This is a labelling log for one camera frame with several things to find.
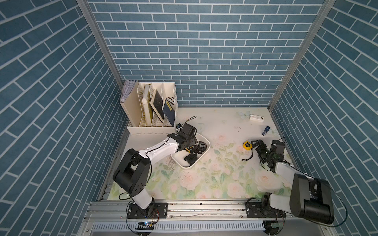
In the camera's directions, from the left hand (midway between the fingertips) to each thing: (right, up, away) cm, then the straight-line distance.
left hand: (195, 141), depth 91 cm
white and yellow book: (-30, +22, 0) cm, 37 cm away
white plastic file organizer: (-20, +35, +14) cm, 43 cm away
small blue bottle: (+49, +6, +9) cm, 50 cm away
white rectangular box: (+48, +15, +21) cm, 54 cm away
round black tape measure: (+5, -4, +4) cm, 7 cm away
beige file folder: (-39, +22, -2) cm, 45 cm away
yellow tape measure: (+35, -4, +6) cm, 35 cm away
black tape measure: (-2, -10, -2) cm, 11 cm away
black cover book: (-26, +25, +8) cm, 37 cm away
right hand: (+39, -3, +1) cm, 39 cm away
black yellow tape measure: (-3, -5, +3) cm, 7 cm away
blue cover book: (-19, +19, +16) cm, 32 cm away
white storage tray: (-11, -11, +1) cm, 15 cm away
